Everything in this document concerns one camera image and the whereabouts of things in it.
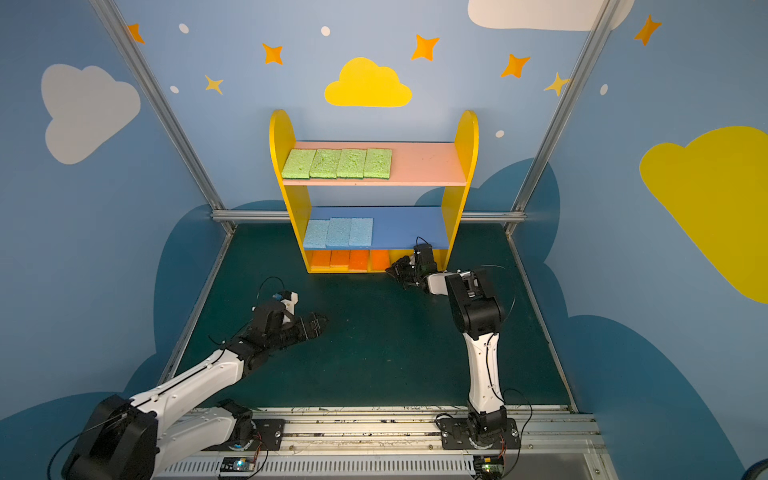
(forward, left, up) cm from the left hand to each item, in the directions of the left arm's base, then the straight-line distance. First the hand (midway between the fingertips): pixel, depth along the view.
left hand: (317, 320), depth 86 cm
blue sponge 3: (+29, -11, +8) cm, 32 cm away
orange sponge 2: (+29, -3, -6) cm, 29 cm away
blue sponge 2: (+29, -4, +8) cm, 30 cm away
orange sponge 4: (+27, -18, -5) cm, 32 cm away
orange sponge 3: (+27, -10, -5) cm, 29 cm away
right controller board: (-34, -46, -9) cm, 58 cm away
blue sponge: (+28, +4, +7) cm, 29 cm away
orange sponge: (+27, +4, -5) cm, 27 cm away
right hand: (+24, -20, -3) cm, 31 cm away
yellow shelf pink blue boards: (+51, -9, -1) cm, 52 cm away
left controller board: (-34, +15, -9) cm, 38 cm away
